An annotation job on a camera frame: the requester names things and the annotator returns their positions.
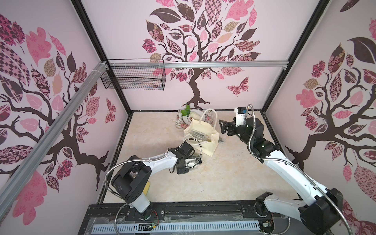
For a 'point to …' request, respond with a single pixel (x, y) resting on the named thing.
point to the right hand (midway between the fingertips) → (228, 117)
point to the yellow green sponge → (146, 188)
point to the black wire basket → (135, 74)
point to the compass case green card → (220, 140)
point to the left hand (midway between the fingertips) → (183, 167)
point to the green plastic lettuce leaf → (186, 111)
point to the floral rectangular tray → (209, 119)
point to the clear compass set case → (199, 135)
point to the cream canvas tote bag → (209, 148)
